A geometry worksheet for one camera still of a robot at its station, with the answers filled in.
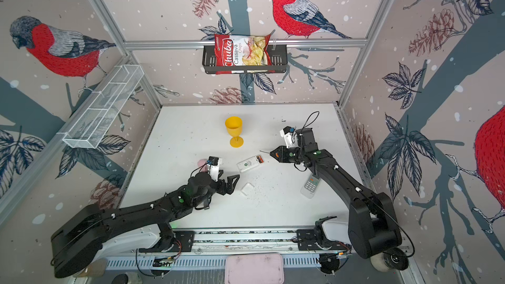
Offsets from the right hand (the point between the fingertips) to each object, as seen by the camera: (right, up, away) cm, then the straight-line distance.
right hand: (270, 157), depth 83 cm
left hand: (-16, -7, -3) cm, 18 cm away
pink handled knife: (-34, -5, +13) cm, 36 cm away
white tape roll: (+37, -33, -17) cm, 52 cm away
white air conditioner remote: (-9, -5, +12) cm, 16 cm away
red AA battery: (-4, -4, +12) cm, 13 cm away
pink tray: (-3, -35, -17) cm, 39 cm away
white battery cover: (-10, -15, +5) cm, 19 cm away
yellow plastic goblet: (-17, +13, +11) cm, 24 cm away
